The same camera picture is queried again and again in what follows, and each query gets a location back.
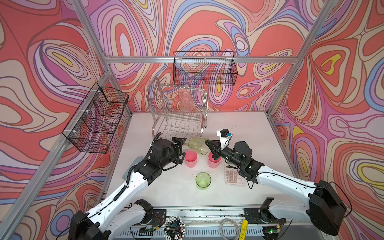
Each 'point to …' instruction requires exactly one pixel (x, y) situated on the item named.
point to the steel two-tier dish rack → (177, 111)
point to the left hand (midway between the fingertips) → (190, 143)
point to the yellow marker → (243, 231)
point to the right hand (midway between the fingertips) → (206, 145)
